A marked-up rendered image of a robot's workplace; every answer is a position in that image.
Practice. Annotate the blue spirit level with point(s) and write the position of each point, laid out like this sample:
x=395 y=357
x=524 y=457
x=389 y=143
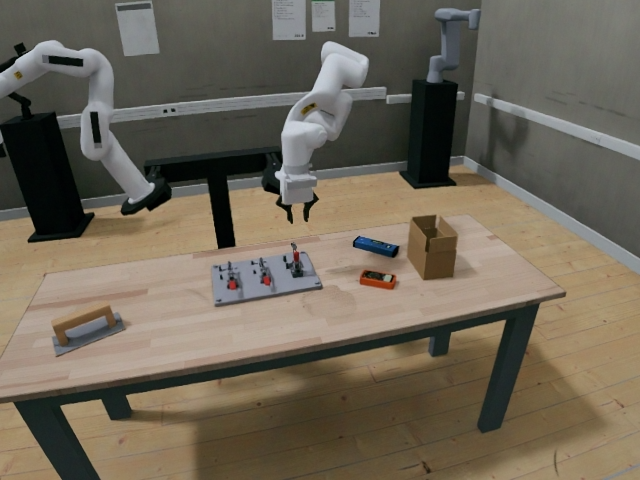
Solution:
x=375 y=246

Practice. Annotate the small brown cardboard box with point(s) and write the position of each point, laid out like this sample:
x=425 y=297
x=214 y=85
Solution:
x=430 y=252

